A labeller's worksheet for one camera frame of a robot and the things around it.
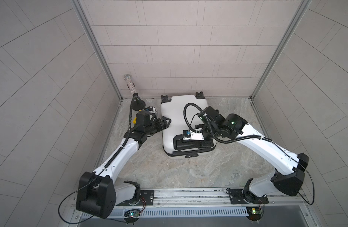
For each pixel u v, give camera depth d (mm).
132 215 652
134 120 611
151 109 727
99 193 387
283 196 717
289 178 399
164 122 705
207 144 581
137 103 1099
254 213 679
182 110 542
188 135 560
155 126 700
